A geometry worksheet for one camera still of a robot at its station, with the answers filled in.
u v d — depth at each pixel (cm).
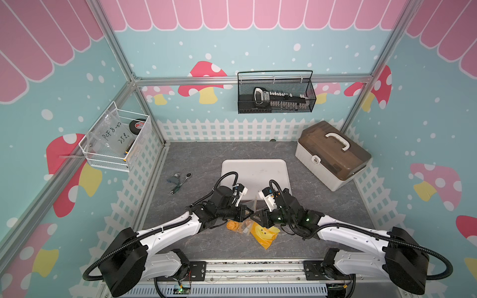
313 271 74
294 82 91
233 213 69
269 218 68
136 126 81
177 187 100
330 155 87
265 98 89
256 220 73
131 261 41
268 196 71
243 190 75
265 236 79
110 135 67
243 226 82
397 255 41
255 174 106
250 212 77
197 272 74
